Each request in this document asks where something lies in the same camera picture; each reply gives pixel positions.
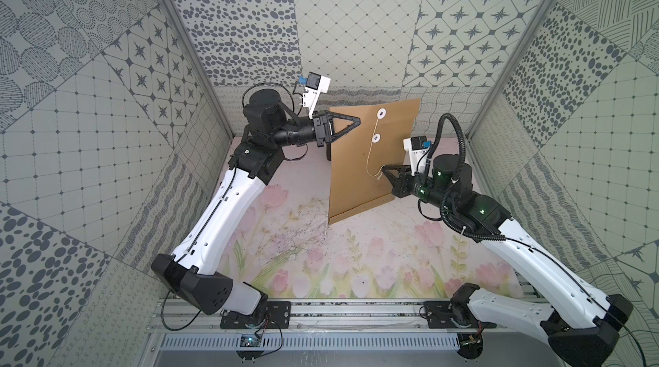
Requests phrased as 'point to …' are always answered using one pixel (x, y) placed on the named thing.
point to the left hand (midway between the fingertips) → (366, 128)
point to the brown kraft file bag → (357, 182)
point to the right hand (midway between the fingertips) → (383, 172)
